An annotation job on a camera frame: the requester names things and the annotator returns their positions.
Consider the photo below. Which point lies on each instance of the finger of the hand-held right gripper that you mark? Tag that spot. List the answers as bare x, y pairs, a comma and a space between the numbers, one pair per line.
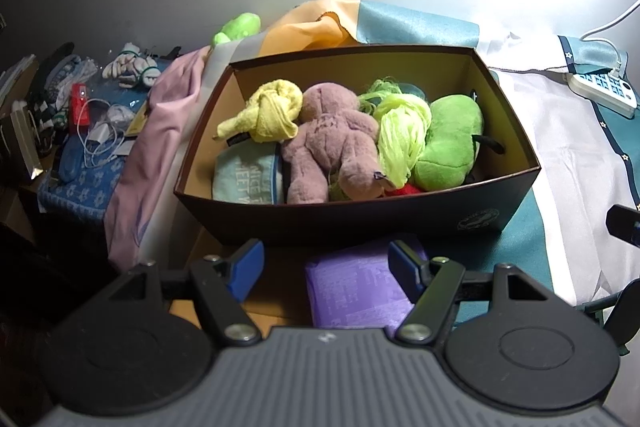
622, 224

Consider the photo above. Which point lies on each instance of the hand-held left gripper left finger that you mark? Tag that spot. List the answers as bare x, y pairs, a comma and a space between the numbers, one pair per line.
247, 267

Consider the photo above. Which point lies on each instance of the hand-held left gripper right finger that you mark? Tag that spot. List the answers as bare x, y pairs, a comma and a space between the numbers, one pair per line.
405, 269

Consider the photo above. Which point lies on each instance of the brown cardboard box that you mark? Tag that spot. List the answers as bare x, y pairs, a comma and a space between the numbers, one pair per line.
350, 222

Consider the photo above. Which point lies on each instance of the teal printed cloth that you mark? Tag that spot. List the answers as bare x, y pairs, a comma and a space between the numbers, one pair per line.
245, 179

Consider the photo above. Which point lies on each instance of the green plush toy black legs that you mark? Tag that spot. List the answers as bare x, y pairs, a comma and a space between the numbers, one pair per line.
450, 142

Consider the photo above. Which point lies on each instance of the yellow-green mesh cloth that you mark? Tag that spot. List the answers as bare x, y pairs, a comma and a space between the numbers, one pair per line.
400, 127

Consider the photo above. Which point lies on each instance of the pink plush toy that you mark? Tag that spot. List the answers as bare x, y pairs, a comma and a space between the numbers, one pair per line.
325, 132

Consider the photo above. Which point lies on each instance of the yellow towel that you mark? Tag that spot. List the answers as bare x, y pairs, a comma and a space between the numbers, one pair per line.
272, 112

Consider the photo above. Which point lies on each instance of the red soft item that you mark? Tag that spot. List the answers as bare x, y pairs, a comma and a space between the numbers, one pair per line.
405, 190

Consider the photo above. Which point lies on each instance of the purple plastic pack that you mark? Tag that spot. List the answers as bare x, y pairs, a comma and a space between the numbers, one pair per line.
350, 292

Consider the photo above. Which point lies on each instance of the flat brown cardboard sheet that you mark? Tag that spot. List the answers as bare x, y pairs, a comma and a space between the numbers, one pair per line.
280, 319

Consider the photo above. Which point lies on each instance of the white power strip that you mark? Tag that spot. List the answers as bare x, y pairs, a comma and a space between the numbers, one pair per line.
600, 89

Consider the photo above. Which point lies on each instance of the pink cloth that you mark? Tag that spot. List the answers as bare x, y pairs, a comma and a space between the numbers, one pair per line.
150, 147

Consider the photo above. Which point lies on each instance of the blue floral towel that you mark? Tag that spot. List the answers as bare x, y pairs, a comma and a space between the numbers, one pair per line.
90, 187

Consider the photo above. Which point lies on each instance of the yellow book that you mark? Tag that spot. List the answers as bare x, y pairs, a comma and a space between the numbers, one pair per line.
136, 124

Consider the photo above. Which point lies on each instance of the blue fabric pouch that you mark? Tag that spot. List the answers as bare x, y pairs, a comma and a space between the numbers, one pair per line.
72, 159

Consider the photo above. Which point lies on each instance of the small red box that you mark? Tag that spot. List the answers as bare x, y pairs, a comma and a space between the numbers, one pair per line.
79, 102

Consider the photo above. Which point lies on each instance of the white gloves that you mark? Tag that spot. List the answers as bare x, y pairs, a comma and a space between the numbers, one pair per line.
125, 64

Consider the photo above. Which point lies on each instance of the light green plush toy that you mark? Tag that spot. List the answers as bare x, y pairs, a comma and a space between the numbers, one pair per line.
240, 26

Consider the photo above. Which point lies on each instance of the orange blue grey colour-block cloth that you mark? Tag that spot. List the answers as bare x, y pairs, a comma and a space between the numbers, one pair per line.
310, 32

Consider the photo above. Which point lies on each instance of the gold gift bag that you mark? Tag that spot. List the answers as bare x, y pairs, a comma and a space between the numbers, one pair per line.
22, 142

